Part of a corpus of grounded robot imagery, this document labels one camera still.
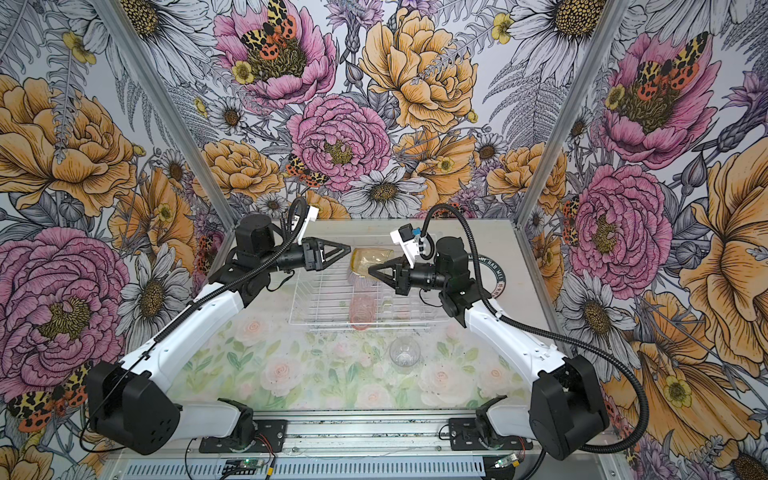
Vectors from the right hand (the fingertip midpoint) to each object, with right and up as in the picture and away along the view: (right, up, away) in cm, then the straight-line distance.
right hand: (372, 279), depth 70 cm
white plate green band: (+40, 0, +32) cm, 51 cm away
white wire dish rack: (-10, -9, +30) cm, 33 cm away
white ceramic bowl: (-6, -4, +27) cm, 28 cm away
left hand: (-6, +5, +1) cm, 8 cm away
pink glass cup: (-5, -12, +23) cm, 26 cm away
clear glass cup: (+8, -23, +17) cm, 29 cm away
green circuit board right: (+31, -43, +1) cm, 53 cm away
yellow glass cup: (-3, +5, +5) cm, 7 cm away
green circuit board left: (-30, -43, 0) cm, 53 cm away
